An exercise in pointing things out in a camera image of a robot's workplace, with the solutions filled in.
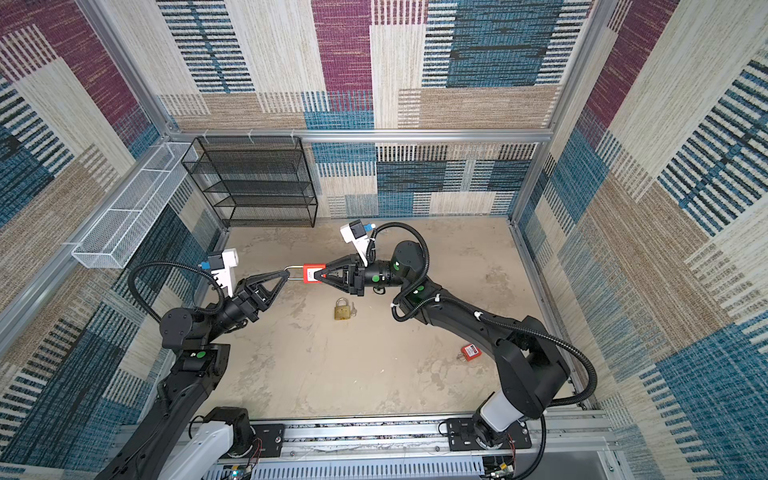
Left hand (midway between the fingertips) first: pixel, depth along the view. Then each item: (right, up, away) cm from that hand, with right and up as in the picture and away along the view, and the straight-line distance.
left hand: (288, 276), depth 61 cm
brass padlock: (+6, -13, +34) cm, 37 cm away
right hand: (+5, -1, +2) cm, 6 cm away
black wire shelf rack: (-28, +30, +49) cm, 64 cm away
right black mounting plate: (+38, -39, +12) cm, 56 cm away
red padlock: (+43, -23, +25) cm, 55 cm away
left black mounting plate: (-9, -40, +14) cm, 43 cm away
